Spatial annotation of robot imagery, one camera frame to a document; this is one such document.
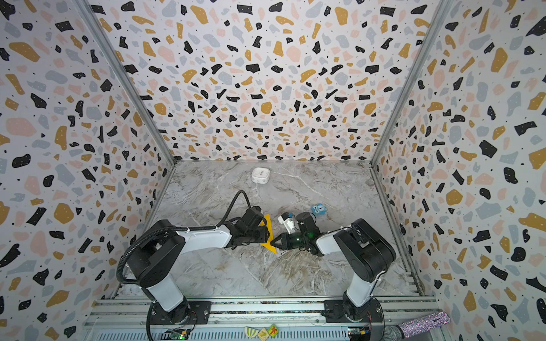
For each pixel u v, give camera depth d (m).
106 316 0.74
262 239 0.82
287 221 0.86
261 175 1.13
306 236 0.75
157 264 0.45
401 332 0.68
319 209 1.00
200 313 0.74
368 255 0.48
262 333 0.69
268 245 0.86
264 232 0.84
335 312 0.73
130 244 0.92
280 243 0.85
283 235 0.82
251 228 0.73
